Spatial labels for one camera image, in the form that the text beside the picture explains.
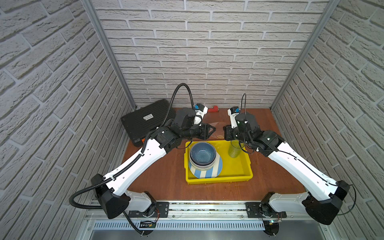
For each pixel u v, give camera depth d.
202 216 0.73
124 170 0.40
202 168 0.77
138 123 0.99
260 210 0.68
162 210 0.74
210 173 0.81
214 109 1.21
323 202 0.40
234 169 0.88
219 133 0.67
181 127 0.49
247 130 0.52
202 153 0.83
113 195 0.37
